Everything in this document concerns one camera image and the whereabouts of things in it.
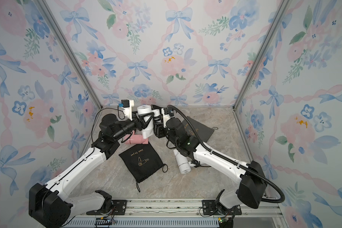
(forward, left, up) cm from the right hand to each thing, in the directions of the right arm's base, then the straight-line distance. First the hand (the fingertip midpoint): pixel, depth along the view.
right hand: (152, 117), depth 75 cm
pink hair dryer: (-12, +7, -2) cm, 14 cm away
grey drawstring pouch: (+10, -33, -28) cm, 45 cm away
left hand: (-3, -1, +7) cm, 7 cm away
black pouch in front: (-12, +9, -29) cm, 33 cm away
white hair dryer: (-16, -17, -25) cm, 34 cm away
